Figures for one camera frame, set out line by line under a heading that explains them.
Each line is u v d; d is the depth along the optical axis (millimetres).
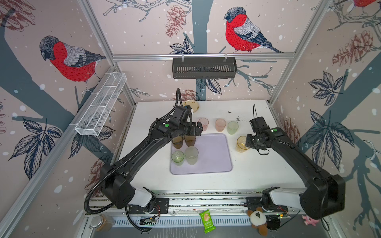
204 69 1051
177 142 1003
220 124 1008
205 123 1059
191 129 684
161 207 731
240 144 820
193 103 1220
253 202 742
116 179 394
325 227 696
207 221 684
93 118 721
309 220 669
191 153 901
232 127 1003
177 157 899
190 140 951
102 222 619
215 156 901
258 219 673
